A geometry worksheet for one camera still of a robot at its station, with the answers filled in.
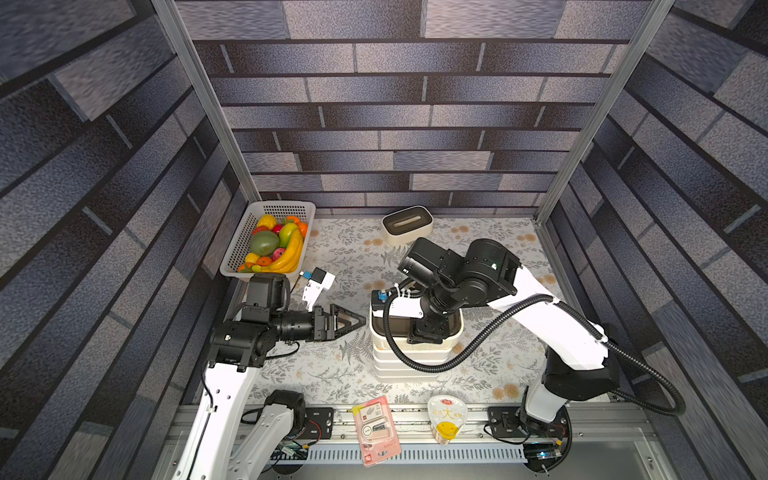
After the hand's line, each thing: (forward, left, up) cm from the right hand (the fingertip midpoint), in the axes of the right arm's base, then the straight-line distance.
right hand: (407, 318), depth 61 cm
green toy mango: (+36, +48, -19) cm, 63 cm away
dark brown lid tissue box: (+50, -2, -24) cm, 55 cm away
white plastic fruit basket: (+33, +58, -20) cm, 70 cm away
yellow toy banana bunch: (+29, +38, -20) cm, 52 cm away
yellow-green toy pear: (+42, +42, -19) cm, 63 cm away
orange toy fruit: (+46, +37, -20) cm, 63 cm away
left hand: (-2, +11, +1) cm, 11 cm away
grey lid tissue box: (-4, -3, -29) cm, 30 cm away
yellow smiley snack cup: (-14, -10, -20) cm, 26 cm away
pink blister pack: (-18, +7, -26) cm, 33 cm away
